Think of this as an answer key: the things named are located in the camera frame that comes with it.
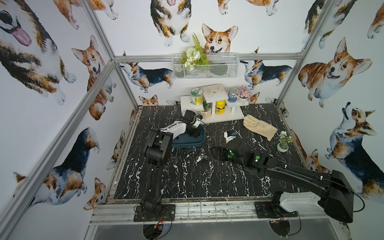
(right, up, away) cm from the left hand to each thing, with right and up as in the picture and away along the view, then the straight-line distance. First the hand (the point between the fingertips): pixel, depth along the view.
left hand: (196, 128), depth 104 cm
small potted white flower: (+54, -10, -12) cm, 56 cm away
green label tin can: (0, +21, -8) cm, 23 cm away
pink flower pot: (+29, +23, -11) cm, 38 cm away
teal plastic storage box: (-7, -8, -2) cm, 11 cm away
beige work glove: (+45, +1, +3) cm, 45 cm away
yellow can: (+17, +16, +5) cm, 24 cm away
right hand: (+13, -7, -26) cm, 30 cm away
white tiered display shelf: (+11, +23, -6) cm, 26 cm away
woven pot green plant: (+7, +11, +3) cm, 13 cm away
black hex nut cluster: (+4, -16, -10) cm, 20 cm away
